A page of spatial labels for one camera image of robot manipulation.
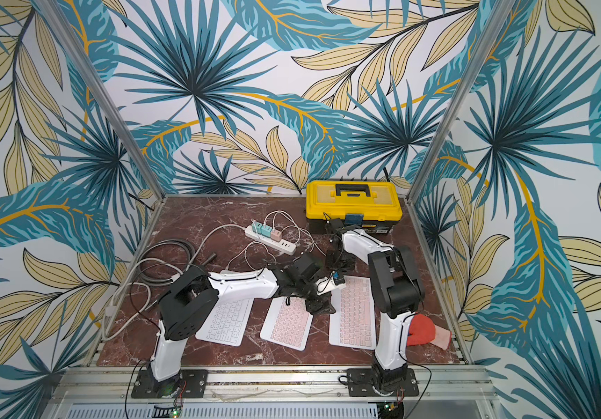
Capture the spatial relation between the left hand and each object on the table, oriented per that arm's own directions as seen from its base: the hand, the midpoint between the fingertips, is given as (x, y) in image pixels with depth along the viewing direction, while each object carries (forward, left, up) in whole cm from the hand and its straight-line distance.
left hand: (330, 304), depth 84 cm
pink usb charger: (+26, +19, +2) cm, 32 cm away
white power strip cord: (+14, +59, -3) cm, 61 cm away
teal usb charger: (+29, +27, +1) cm, 40 cm away
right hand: (+15, -4, -5) cm, 16 cm away
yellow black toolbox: (+33, -17, +12) cm, 39 cm away
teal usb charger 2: (+28, +23, +2) cm, 36 cm away
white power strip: (+24, +16, -2) cm, 29 cm away
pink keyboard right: (-3, -8, -5) cm, 10 cm away
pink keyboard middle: (-5, +13, -5) cm, 15 cm away
